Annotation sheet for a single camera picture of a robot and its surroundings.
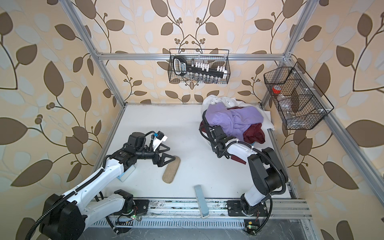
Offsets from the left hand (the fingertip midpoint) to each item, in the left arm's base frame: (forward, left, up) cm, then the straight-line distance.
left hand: (172, 152), depth 75 cm
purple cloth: (+25, -35, -4) cm, 43 cm away
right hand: (+13, -26, -13) cm, 32 cm away
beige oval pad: (-4, +2, -15) cm, 15 cm away
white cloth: (+51, -40, -13) cm, 66 cm away
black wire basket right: (+23, -65, +17) cm, 71 cm away
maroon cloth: (+23, -49, -12) cm, 55 cm away
